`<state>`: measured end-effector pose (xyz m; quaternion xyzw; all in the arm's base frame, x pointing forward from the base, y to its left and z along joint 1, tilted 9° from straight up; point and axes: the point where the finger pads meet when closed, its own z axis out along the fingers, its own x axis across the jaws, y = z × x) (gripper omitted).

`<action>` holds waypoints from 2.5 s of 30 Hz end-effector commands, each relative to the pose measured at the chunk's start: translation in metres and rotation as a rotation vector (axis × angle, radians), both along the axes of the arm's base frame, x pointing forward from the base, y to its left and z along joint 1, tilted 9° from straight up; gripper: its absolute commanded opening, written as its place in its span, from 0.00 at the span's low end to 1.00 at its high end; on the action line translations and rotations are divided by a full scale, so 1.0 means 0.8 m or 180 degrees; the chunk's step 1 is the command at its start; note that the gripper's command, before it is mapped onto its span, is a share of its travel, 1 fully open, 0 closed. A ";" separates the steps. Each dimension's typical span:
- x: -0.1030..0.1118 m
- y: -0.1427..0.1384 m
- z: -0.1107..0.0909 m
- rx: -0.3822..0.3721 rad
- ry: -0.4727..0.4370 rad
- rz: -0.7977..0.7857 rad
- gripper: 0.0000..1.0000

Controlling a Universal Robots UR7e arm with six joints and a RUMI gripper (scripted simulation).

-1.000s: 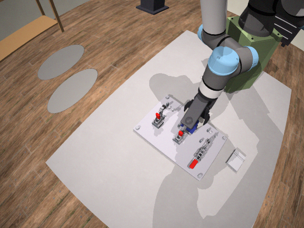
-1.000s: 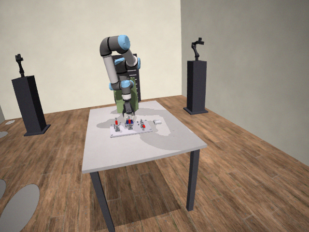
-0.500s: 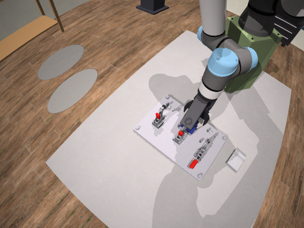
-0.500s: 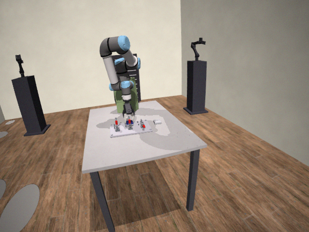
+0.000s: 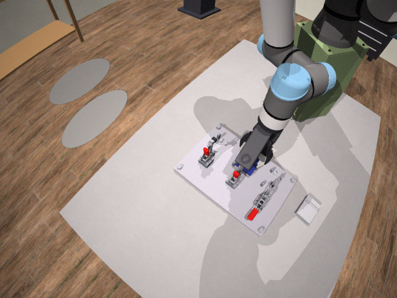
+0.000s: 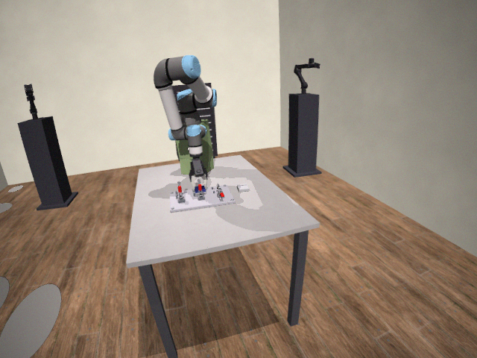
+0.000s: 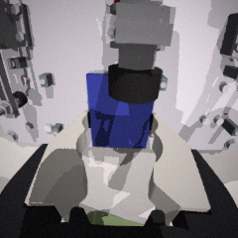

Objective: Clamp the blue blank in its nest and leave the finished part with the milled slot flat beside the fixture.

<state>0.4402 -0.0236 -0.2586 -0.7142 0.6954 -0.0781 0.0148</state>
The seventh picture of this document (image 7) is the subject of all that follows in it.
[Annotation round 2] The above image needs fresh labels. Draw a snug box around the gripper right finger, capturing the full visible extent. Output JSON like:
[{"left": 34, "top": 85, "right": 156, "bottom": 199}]
[{"left": 148, "top": 113, "right": 238, "bottom": 238}]

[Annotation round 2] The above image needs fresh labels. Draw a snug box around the blue plate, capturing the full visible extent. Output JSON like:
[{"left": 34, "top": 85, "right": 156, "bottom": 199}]
[{"left": 86, "top": 70, "right": 155, "bottom": 149}]

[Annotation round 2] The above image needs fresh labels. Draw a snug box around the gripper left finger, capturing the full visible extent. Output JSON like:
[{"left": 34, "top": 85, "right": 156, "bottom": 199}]
[{"left": 0, "top": 110, "right": 90, "bottom": 238}]

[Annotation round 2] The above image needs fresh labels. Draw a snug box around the toggle clamp with red handle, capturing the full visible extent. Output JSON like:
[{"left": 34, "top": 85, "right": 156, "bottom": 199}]
[
  {"left": 0, "top": 0, "right": 33, "bottom": 119},
  {"left": 220, "top": 13, "right": 238, "bottom": 58}
]

